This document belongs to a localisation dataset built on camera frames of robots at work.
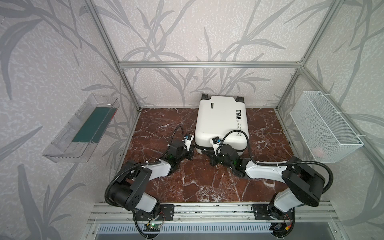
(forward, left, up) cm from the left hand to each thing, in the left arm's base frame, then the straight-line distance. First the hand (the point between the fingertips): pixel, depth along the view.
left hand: (196, 142), depth 91 cm
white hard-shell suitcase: (+9, -17, +12) cm, 23 cm away
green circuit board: (-42, +20, -9) cm, 48 cm away
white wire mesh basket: (-13, -56, +27) cm, 63 cm away
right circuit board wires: (-42, -43, -10) cm, 62 cm away
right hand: (-6, -6, +2) cm, 8 cm away
